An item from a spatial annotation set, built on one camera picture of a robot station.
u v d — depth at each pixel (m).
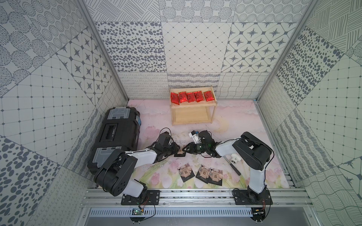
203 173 0.82
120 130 0.81
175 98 0.90
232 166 0.85
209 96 0.90
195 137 0.88
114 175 0.44
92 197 0.75
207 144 0.76
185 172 0.82
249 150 0.52
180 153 0.90
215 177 0.82
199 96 0.91
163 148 0.72
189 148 0.85
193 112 1.11
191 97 0.91
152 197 0.74
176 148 0.82
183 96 0.90
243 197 0.73
